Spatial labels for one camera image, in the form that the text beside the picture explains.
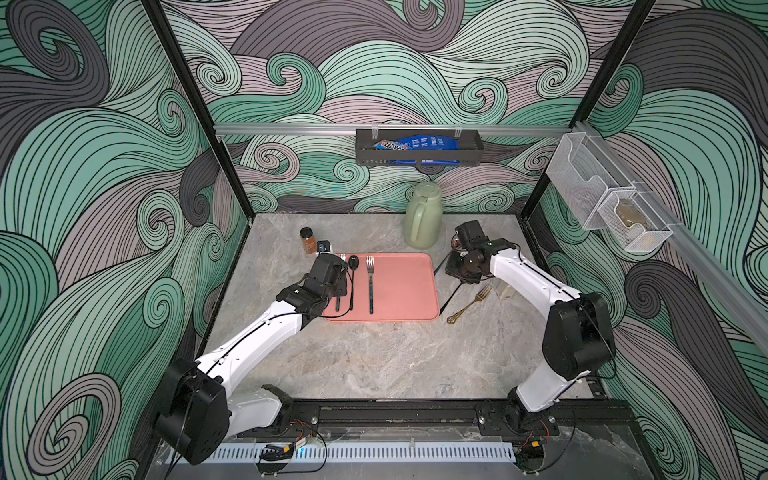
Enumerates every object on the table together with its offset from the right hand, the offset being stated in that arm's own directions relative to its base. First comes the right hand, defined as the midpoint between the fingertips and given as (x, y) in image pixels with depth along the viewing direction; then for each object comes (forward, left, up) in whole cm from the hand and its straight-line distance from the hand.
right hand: (457, 271), depth 91 cm
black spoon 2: (-7, +4, -11) cm, 14 cm away
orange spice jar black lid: (+17, +50, 0) cm, 52 cm away
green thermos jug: (+15, +10, +9) cm, 20 cm away
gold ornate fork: (-4, -8, -9) cm, 13 cm away
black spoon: (+10, +34, -8) cm, 36 cm away
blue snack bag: (+32, +9, +25) cm, 42 cm away
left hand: (-4, +36, +7) cm, 37 cm away
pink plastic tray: (+1, +17, -11) cm, 21 cm away
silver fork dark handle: (+10, +27, -8) cm, 30 cm away
